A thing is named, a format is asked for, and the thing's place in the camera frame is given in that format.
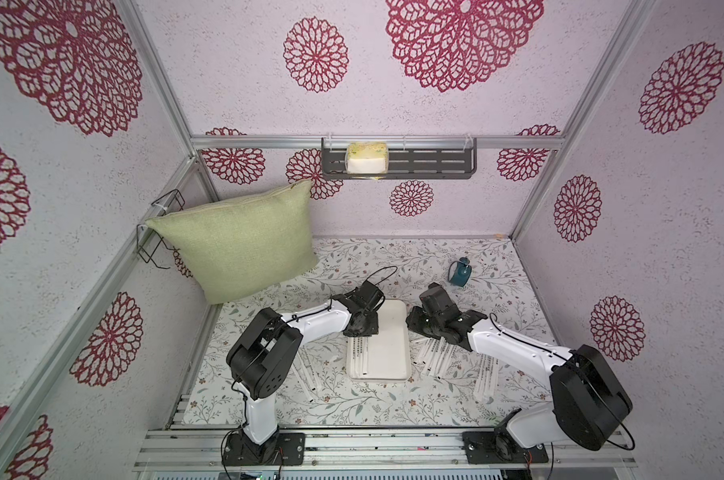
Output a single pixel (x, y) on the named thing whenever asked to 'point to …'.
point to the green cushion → (245, 242)
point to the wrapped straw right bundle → (435, 354)
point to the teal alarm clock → (462, 273)
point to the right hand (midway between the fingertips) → (404, 316)
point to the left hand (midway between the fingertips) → (369, 329)
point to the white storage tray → (385, 356)
